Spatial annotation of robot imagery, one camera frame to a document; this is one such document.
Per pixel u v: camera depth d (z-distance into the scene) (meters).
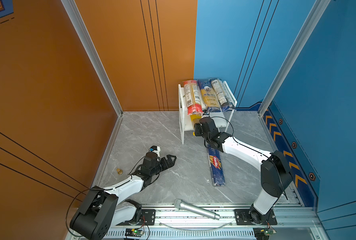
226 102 0.75
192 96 0.77
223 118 0.77
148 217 0.75
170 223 0.73
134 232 0.71
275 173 0.46
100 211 0.42
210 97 0.77
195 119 0.92
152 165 0.68
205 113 0.75
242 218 0.72
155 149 0.81
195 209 0.74
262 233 0.70
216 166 0.87
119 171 0.87
